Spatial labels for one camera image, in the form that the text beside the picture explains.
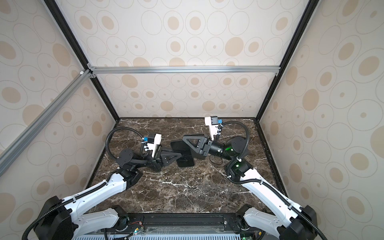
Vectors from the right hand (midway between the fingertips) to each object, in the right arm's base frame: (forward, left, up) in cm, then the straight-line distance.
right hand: (184, 142), depth 54 cm
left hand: (-3, +1, -6) cm, 7 cm away
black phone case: (-2, 0, -10) cm, 10 cm away
